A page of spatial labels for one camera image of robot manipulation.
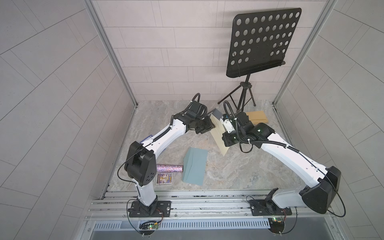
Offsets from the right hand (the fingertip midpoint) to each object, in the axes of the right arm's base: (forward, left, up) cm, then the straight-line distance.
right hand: (221, 138), depth 76 cm
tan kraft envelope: (+28, -33, -19) cm, 47 cm away
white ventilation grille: (-34, -14, -20) cm, 42 cm away
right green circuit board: (-35, -22, -22) cm, 47 cm away
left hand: (+8, +1, 0) cm, 8 cm away
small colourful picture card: (-13, +31, -16) cm, 38 cm away
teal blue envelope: (-5, +15, -19) cm, 25 cm away
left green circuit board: (-33, +34, -16) cm, 50 cm away
